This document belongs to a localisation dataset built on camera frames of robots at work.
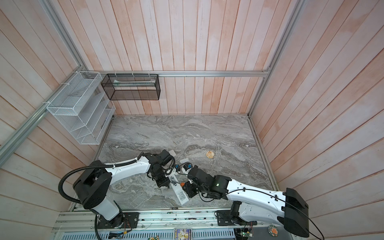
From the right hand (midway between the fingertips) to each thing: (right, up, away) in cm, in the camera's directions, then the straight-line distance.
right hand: (184, 187), depth 75 cm
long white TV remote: (-3, -4, +7) cm, 9 cm away
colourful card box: (0, -19, -7) cm, 20 cm away
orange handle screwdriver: (-1, +2, 0) cm, 2 cm away
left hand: (-11, -3, +8) cm, 14 cm away
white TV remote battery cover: (-1, +9, +20) cm, 22 cm away
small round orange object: (+43, -19, -5) cm, 47 cm away
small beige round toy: (+17, +13, +22) cm, 31 cm away
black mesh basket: (-38, +61, +29) cm, 77 cm away
